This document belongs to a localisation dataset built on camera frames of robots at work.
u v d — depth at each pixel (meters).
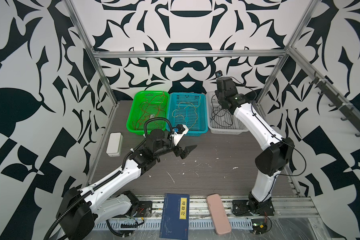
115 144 0.92
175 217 0.73
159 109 1.15
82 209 0.38
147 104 1.17
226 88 0.61
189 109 1.15
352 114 0.55
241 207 0.74
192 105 1.15
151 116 1.11
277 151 0.46
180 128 0.58
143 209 0.72
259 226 0.71
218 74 0.71
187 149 0.62
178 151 0.63
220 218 0.71
